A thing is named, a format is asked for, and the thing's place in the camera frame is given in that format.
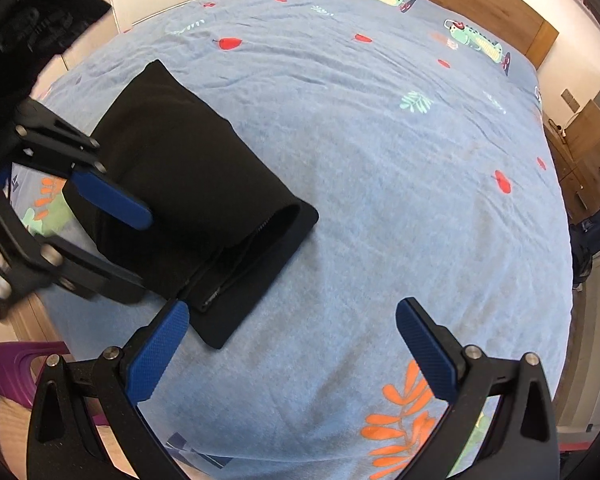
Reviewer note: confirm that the purple plastic stool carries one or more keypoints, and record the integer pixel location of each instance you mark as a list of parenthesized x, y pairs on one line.
[(16, 380)]

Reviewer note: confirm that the blue patterned bed sheet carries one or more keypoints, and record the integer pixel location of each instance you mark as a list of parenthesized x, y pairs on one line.
[(430, 171)]

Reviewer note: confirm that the dark navy bag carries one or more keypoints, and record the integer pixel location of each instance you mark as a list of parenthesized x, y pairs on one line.
[(585, 244)]

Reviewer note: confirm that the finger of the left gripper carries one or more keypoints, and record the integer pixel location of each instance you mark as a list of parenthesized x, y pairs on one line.
[(70, 269), (80, 179)]

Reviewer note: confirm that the wooden drawer cabinet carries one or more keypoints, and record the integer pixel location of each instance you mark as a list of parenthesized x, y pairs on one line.
[(576, 156)]

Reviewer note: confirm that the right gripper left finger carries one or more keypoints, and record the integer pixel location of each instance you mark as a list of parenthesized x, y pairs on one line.
[(63, 442)]

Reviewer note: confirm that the black pants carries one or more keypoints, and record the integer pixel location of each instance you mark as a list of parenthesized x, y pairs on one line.
[(222, 224)]

